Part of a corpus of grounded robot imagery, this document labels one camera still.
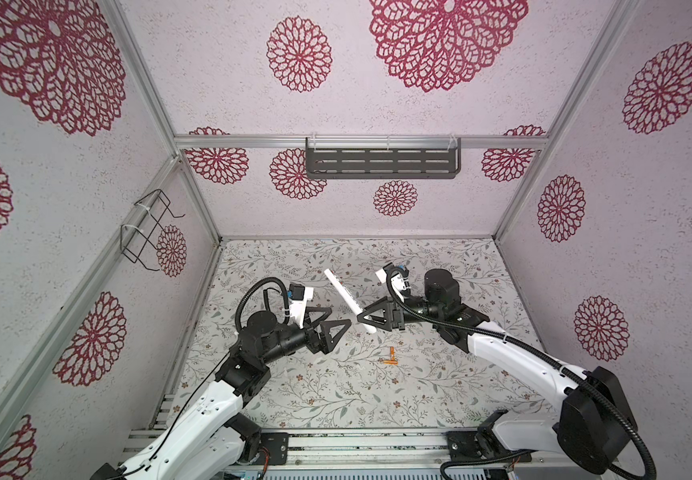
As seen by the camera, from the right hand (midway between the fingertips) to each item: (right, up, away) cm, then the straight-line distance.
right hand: (361, 314), depth 68 cm
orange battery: (+10, -18, +20) cm, 28 cm away
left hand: (-5, -2, +2) cm, 6 cm away
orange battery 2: (+11, -15, +23) cm, 29 cm away
